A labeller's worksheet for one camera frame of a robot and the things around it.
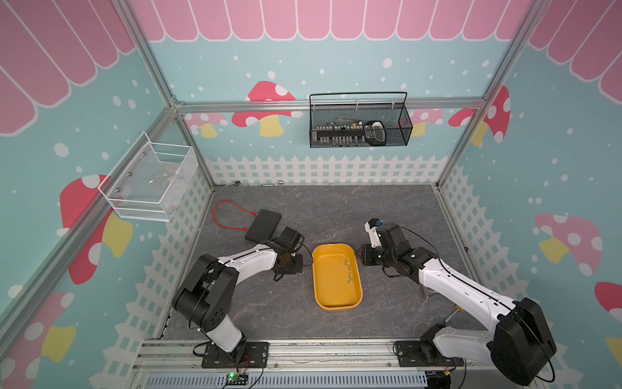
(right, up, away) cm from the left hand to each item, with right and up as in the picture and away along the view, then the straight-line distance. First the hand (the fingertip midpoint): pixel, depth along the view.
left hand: (296, 270), depth 92 cm
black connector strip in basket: (+17, +51, -2) cm, 54 cm away
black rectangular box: (-15, +16, +12) cm, 25 cm away
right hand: (+22, +9, -8) cm, 25 cm away
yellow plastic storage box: (+16, -5, -2) cm, 16 cm away
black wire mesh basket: (+35, +56, +2) cm, 66 cm away
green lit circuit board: (-18, -28, -19) cm, 38 cm away
